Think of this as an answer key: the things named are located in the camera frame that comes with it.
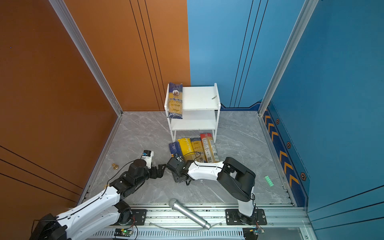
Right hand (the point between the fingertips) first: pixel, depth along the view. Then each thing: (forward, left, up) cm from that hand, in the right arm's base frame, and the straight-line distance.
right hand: (180, 174), depth 88 cm
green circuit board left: (-28, +25, -1) cm, 38 cm away
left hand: (+4, +11, +8) cm, 14 cm away
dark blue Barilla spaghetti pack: (+16, +4, +3) cm, 17 cm away
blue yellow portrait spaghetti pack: (+13, -12, +3) cm, 18 cm away
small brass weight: (+4, +39, +3) cm, 39 cm away
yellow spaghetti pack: (+17, -3, +4) cm, 18 cm away
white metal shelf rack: (+22, -13, +33) cm, 41 cm away
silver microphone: (-17, 0, +3) cm, 18 cm away
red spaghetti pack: (+24, -16, +3) cm, 29 cm away
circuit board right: (-28, -37, -1) cm, 46 cm away
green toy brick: (-4, -51, +2) cm, 51 cm away
